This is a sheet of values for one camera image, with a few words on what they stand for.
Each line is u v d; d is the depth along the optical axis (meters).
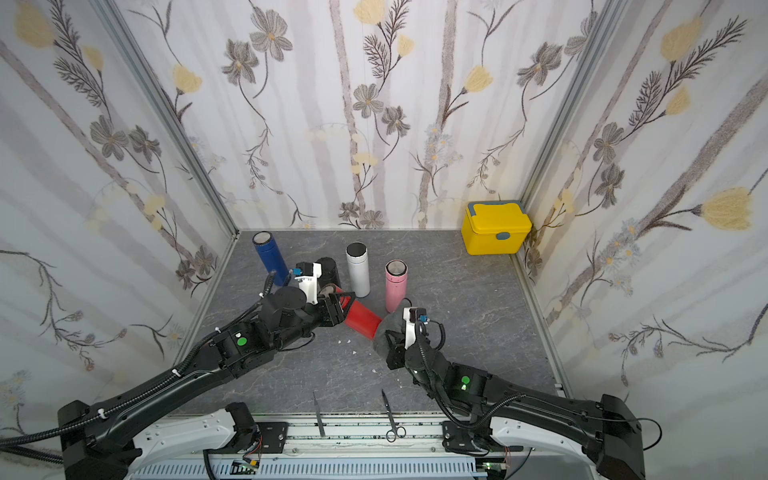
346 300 0.67
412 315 0.65
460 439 0.73
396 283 0.83
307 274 0.61
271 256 0.94
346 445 0.73
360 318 0.72
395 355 0.64
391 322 0.71
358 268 0.88
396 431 0.75
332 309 0.61
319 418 0.78
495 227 1.05
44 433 0.37
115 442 0.40
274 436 0.73
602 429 0.43
